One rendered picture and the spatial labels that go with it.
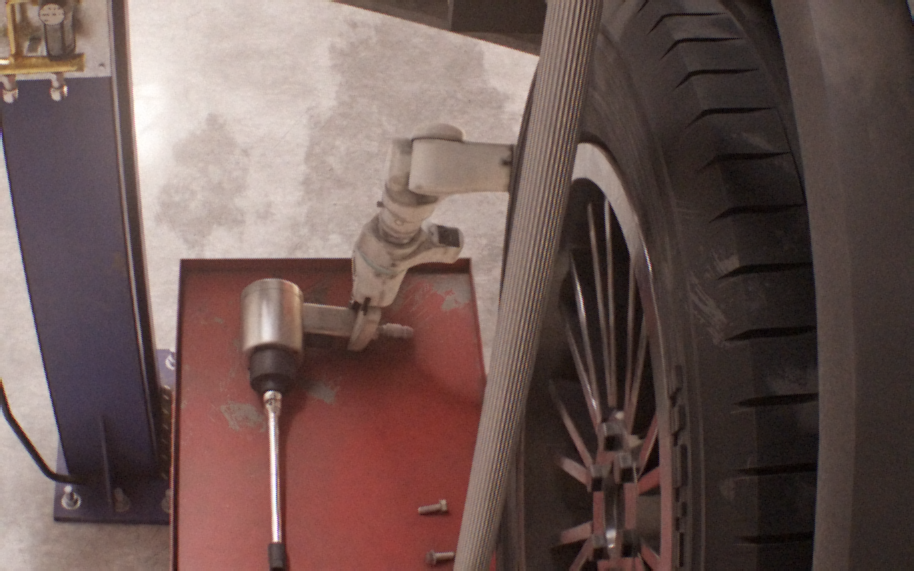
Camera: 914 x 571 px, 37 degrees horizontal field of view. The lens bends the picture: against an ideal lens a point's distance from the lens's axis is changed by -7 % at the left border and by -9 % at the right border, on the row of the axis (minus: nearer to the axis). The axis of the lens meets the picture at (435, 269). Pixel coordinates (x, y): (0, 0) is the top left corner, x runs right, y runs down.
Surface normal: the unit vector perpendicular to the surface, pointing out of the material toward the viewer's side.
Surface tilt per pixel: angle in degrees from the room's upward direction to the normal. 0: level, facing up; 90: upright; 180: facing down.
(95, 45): 90
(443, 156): 37
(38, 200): 90
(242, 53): 0
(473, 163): 41
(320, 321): 13
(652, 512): 58
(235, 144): 0
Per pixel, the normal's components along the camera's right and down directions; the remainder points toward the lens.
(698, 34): -0.01, -0.81
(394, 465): 0.07, -0.67
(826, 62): -0.41, -0.30
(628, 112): -0.99, -0.05
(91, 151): 0.07, 0.74
